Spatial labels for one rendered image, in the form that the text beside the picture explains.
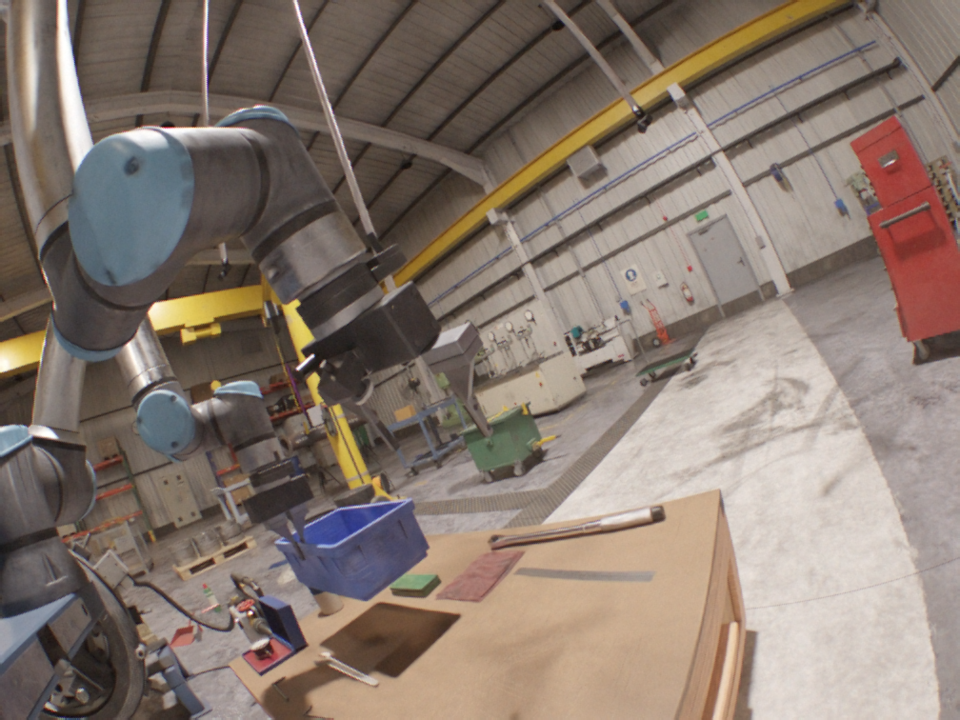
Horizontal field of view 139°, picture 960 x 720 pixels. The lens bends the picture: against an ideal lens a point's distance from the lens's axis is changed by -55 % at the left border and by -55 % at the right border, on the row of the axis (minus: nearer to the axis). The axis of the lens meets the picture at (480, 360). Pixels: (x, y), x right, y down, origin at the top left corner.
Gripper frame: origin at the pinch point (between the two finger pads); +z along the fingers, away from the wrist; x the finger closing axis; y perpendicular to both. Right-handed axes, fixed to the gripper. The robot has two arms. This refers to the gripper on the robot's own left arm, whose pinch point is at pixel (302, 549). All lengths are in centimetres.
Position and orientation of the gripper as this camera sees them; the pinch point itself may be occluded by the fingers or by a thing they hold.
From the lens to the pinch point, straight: 81.0
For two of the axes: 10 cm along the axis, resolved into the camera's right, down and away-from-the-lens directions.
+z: 3.9, 9.2, -0.5
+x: -5.5, 1.9, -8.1
